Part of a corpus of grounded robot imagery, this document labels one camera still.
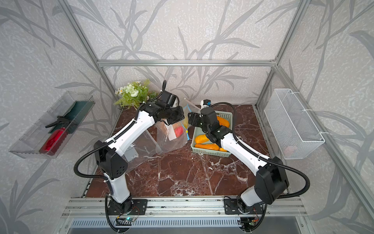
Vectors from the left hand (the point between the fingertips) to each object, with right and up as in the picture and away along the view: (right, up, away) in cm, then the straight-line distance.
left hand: (186, 116), depth 81 cm
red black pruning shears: (-56, -2, -16) cm, 59 cm away
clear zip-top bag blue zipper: (-10, -12, +5) cm, 17 cm away
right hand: (+3, +1, -1) cm, 3 cm away
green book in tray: (-54, 0, -10) cm, 55 cm away
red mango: (-4, -8, -1) cm, 9 cm away
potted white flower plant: (-33, +12, +5) cm, 36 cm away
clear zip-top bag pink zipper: (0, +8, +28) cm, 29 cm away
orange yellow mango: (+9, -15, +15) cm, 22 cm away
